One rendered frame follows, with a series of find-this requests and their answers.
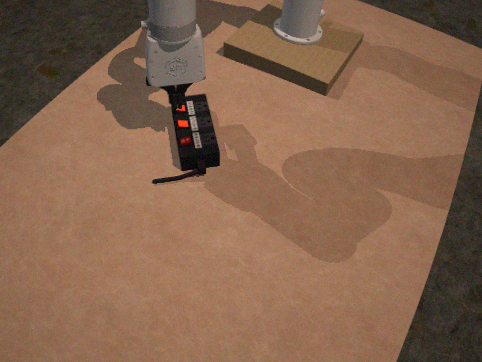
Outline black power strip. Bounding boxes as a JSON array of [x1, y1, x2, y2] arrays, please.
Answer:
[[153, 94, 220, 183]]

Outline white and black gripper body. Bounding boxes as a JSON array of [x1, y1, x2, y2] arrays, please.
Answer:
[[145, 24, 205, 87]]

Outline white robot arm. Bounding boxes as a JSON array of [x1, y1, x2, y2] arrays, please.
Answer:
[[141, 0, 325, 45]]

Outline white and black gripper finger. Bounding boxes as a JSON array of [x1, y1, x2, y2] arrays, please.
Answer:
[[176, 83, 193, 109], [146, 77, 177, 110]]

